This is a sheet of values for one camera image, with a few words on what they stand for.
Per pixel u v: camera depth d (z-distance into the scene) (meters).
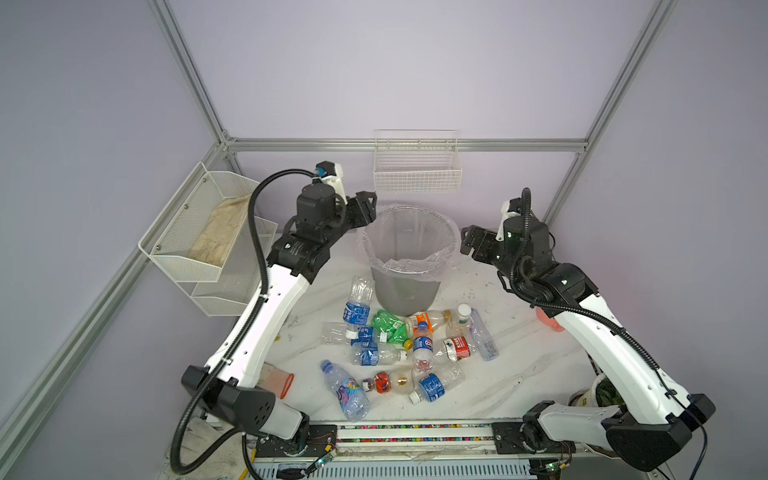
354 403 0.72
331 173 0.58
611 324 0.41
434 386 0.76
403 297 0.96
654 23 0.69
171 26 0.69
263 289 0.44
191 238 0.77
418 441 0.75
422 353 0.84
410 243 0.98
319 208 0.48
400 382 0.82
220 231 0.78
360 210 0.59
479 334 0.91
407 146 0.95
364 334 0.86
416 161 0.98
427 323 0.91
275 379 0.83
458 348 0.84
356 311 0.73
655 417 0.38
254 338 0.42
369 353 0.81
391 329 0.91
